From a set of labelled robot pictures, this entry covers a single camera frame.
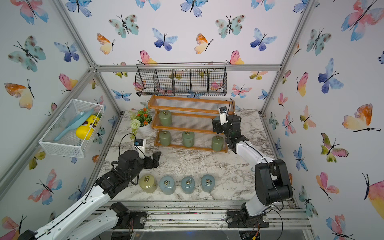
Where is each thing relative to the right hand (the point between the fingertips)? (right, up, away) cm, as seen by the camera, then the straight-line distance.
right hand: (221, 116), depth 88 cm
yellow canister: (-39, -35, -10) cm, 54 cm away
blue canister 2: (-19, -36, -10) cm, 42 cm away
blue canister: (-29, -36, -11) cm, 47 cm away
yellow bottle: (-65, -8, -18) cm, 68 cm away
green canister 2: (-34, -13, +8) cm, 38 cm away
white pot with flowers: (-50, -2, +11) cm, 51 cm away
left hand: (-36, -19, -10) cm, 42 cm away
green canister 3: (-20, -14, +7) cm, 25 cm away
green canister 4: (-1, -16, +6) cm, 17 cm away
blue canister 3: (-8, -35, -10) cm, 37 cm away
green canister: (-33, -1, +1) cm, 33 cm away
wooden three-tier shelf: (-21, -3, +27) cm, 34 cm away
